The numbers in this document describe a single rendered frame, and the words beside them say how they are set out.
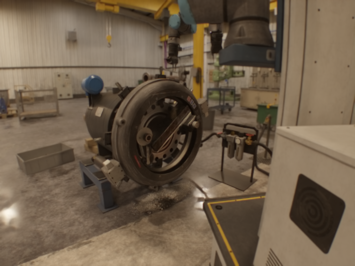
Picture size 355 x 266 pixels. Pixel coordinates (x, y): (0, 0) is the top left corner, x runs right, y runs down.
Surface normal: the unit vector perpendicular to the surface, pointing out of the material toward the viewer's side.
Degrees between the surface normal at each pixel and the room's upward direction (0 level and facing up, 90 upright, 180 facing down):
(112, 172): 90
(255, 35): 70
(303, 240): 90
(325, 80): 90
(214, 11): 135
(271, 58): 90
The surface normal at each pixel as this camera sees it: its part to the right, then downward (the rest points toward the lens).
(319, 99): 0.12, 0.25
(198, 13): -0.19, 0.88
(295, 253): -0.99, 0.03
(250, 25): -0.31, -0.11
